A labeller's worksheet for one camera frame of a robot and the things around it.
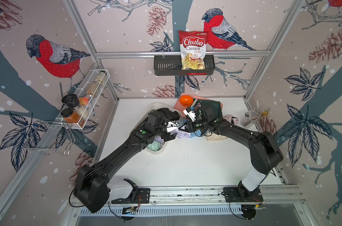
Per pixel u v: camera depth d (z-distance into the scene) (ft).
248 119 3.14
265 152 1.58
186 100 3.76
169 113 3.41
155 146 2.81
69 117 1.96
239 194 2.37
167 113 3.40
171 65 3.51
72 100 2.03
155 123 1.92
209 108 2.33
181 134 2.65
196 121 2.51
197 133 2.49
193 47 2.70
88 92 2.49
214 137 2.18
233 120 3.27
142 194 2.40
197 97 3.97
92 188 1.27
